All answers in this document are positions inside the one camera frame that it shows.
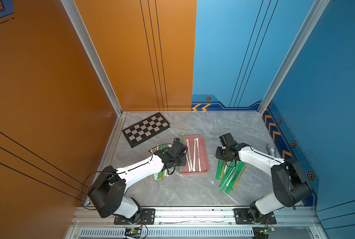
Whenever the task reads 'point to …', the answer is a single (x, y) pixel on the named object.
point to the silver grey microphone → (271, 150)
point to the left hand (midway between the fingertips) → (184, 157)
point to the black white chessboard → (145, 129)
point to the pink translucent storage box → (196, 160)
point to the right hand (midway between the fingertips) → (217, 154)
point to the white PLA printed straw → (197, 145)
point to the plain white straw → (194, 152)
